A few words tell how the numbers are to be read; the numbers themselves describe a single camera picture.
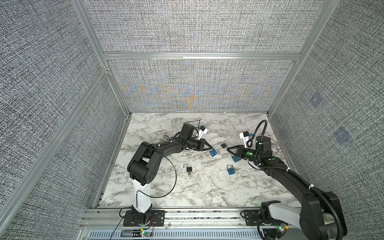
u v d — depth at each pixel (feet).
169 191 1.54
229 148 2.65
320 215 1.33
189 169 2.95
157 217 2.41
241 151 2.35
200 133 2.79
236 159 3.05
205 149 2.76
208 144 2.81
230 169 2.95
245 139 2.51
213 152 2.87
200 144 2.64
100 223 2.40
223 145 3.31
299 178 1.62
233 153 2.57
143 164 1.67
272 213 2.03
